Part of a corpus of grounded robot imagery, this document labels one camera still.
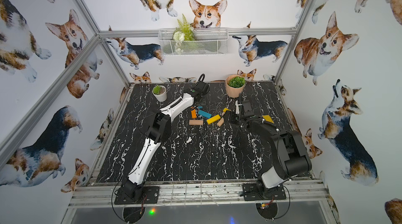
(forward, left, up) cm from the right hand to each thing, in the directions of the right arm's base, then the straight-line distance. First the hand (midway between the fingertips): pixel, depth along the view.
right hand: (228, 115), depth 93 cm
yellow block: (+3, +9, -8) cm, 12 cm away
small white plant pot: (+19, +45, 0) cm, 49 cm away
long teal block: (+6, +15, -8) cm, 18 cm away
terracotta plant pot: (+24, -6, +2) cm, 25 cm away
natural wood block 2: (0, +5, -8) cm, 9 cm away
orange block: (+7, +22, -8) cm, 24 cm away
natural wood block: (0, +20, -8) cm, 22 cm away
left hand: (+15, +15, -4) cm, 22 cm away
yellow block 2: (+11, +1, -9) cm, 14 cm away
